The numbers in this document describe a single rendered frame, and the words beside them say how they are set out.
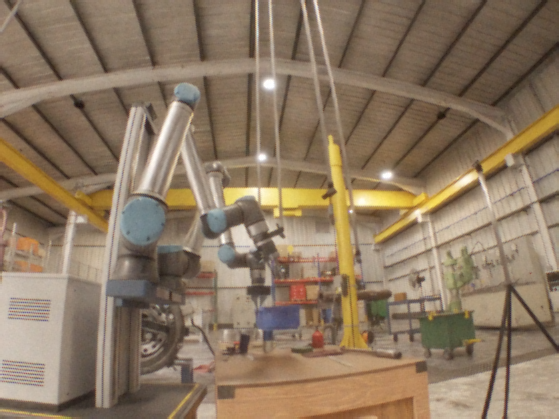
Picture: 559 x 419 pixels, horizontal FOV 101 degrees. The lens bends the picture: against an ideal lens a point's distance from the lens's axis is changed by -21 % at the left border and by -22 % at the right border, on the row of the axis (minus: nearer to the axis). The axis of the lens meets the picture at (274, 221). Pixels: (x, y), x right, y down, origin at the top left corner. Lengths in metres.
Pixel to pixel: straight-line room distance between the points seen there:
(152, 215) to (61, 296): 0.54
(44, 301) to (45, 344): 0.17
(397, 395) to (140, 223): 1.10
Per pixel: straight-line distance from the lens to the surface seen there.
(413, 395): 1.28
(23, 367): 1.42
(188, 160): 1.33
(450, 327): 3.94
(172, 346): 2.49
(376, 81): 10.43
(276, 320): 1.49
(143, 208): 1.00
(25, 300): 1.42
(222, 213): 1.11
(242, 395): 1.02
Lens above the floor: 0.69
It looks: 19 degrees up
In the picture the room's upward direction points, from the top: 2 degrees counter-clockwise
